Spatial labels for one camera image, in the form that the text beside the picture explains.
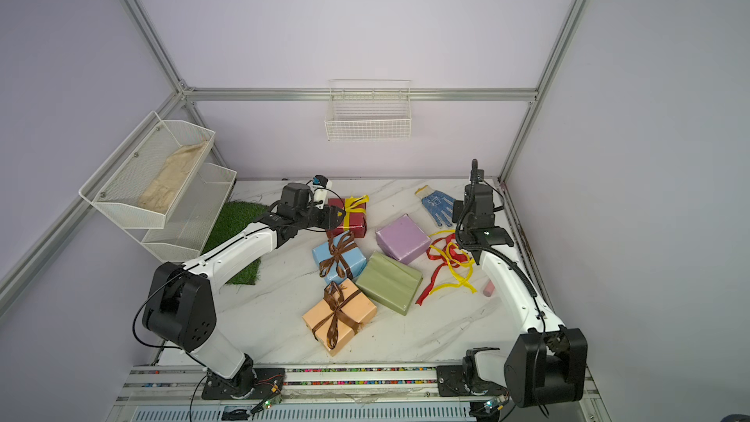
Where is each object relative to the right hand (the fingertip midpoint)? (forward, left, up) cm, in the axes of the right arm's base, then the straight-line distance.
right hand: (473, 205), depth 83 cm
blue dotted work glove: (+19, +4, -22) cm, 29 cm away
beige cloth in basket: (+9, +85, +8) cm, 86 cm away
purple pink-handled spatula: (-16, -6, -21) cm, 27 cm away
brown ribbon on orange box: (-19, +41, -16) cm, 48 cm away
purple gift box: (0, +20, -17) cm, 26 cm away
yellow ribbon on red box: (+14, +38, -15) cm, 43 cm away
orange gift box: (-23, +33, -16) cm, 43 cm away
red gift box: (+9, +36, -17) cm, 41 cm away
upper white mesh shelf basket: (+6, +91, +9) cm, 92 cm away
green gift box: (-16, +25, -17) cm, 34 cm away
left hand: (+2, +40, -6) cm, 41 cm away
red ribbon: (+2, +6, -23) cm, 24 cm away
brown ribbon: (-4, +39, -14) cm, 42 cm away
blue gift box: (-8, +35, -15) cm, 39 cm away
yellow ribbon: (-4, -1, -24) cm, 24 cm away
